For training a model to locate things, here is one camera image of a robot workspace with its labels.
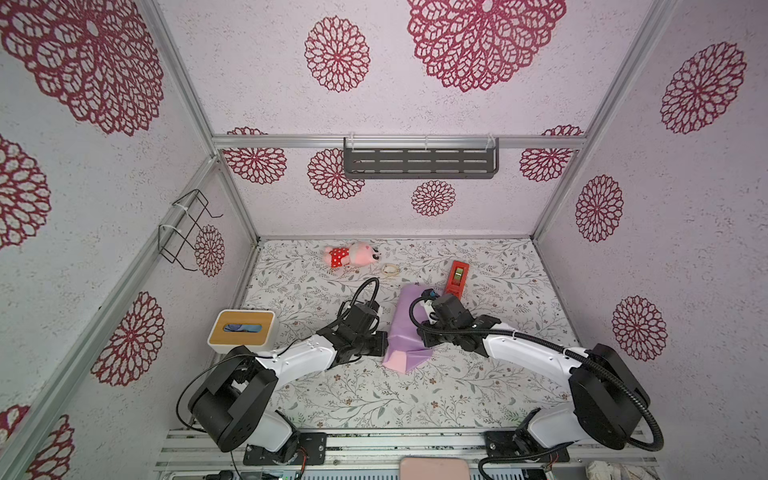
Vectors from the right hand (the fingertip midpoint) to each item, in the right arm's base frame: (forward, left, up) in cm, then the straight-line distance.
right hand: (417, 327), depth 86 cm
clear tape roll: (+27, +9, -7) cm, 29 cm away
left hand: (-5, +9, -4) cm, 11 cm away
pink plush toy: (+29, +20, 0) cm, 35 cm away
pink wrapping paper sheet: (-4, +4, -6) cm, 9 cm away
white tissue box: (0, +56, -4) cm, 57 cm away
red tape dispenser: (+21, -14, -4) cm, 26 cm away
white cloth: (-32, -42, -7) cm, 53 cm away
